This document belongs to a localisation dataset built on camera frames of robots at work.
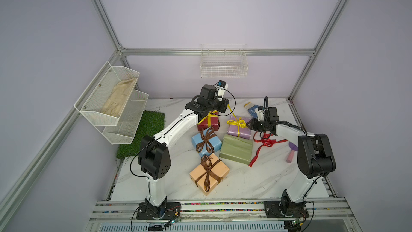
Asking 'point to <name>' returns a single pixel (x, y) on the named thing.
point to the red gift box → (212, 121)
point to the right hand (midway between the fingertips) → (250, 126)
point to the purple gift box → (245, 132)
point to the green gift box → (236, 148)
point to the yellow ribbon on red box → (208, 117)
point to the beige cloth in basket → (113, 103)
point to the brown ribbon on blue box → (206, 136)
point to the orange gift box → (212, 170)
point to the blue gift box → (215, 141)
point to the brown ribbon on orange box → (206, 163)
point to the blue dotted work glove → (251, 108)
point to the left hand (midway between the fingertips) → (227, 102)
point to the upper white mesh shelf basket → (103, 101)
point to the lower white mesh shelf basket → (124, 133)
